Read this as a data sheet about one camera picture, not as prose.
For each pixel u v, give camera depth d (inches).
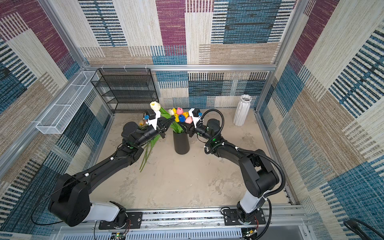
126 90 43.9
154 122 24.2
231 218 28.7
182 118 28.7
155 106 22.0
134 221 28.9
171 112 29.7
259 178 18.3
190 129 28.4
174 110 30.8
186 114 29.3
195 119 27.6
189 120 28.8
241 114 39.9
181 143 37.1
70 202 16.4
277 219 29.1
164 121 26.4
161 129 25.1
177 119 29.1
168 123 26.9
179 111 30.0
